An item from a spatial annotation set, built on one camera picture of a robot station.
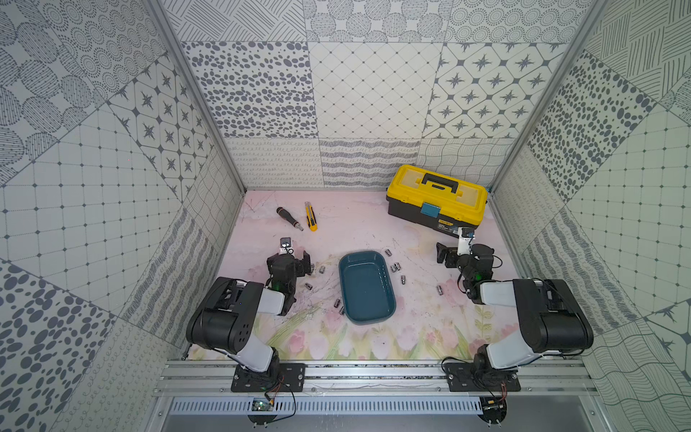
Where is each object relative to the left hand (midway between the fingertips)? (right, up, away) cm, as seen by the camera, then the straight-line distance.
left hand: (289, 250), depth 94 cm
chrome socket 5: (+11, -7, +2) cm, 14 cm away
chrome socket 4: (+52, -13, -3) cm, 54 cm away
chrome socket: (+36, -2, +7) cm, 37 cm away
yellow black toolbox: (+54, +17, +3) cm, 57 cm away
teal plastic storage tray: (+27, -12, -3) cm, 30 cm away
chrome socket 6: (+7, -12, -2) cm, 14 cm away
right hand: (+59, +1, +2) cm, 59 cm away
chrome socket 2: (+38, -6, +2) cm, 38 cm away
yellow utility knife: (+5, +12, +17) cm, 21 cm away
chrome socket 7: (+17, -17, -6) cm, 25 cm away
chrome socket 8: (+19, -18, -8) cm, 28 cm away
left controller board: (-2, -39, -22) cm, 45 cm away
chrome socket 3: (+40, -10, -1) cm, 42 cm away
